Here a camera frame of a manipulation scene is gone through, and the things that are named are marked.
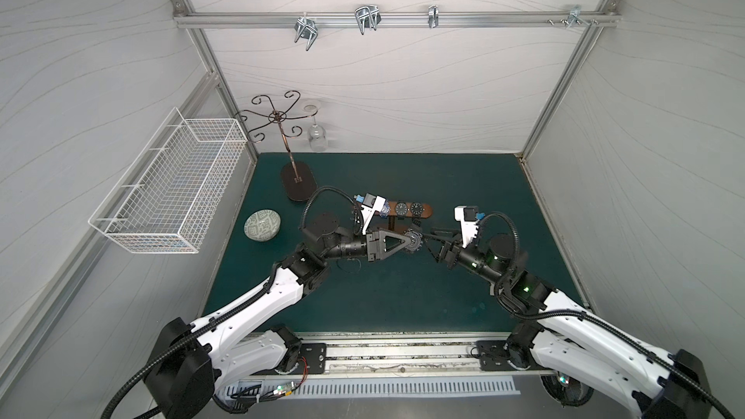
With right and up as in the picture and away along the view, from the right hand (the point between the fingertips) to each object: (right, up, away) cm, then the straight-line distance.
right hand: (426, 233), depth 70 cm
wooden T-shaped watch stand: (+3, +3, +16) cm, 16 cm away
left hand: (-5, -1, -8) cm, 10 cm away
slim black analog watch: (-5, +4, +16) cm, 17 cm away
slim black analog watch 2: (-1, +4, +15) cm, 16 cm away
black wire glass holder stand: (-43, +14, +41) cm, 61 cm away
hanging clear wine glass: (-33, +29, +27) cm, 52 cm away
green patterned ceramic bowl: (-53, -2, +28) cm, 60 cm away
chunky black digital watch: (-3, 0, -7) cm, 8 cm away
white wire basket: (-63, +9, -2) cm, 63 cm away
